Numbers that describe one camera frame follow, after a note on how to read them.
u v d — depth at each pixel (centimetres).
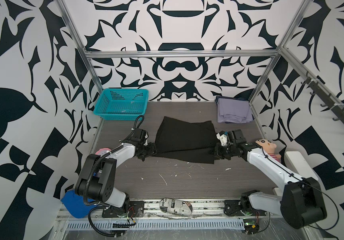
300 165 67
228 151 71
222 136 80
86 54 91
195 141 102
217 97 122
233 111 108
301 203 41
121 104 119
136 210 74
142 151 78
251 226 71
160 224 65
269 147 87
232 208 75
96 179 45
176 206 72
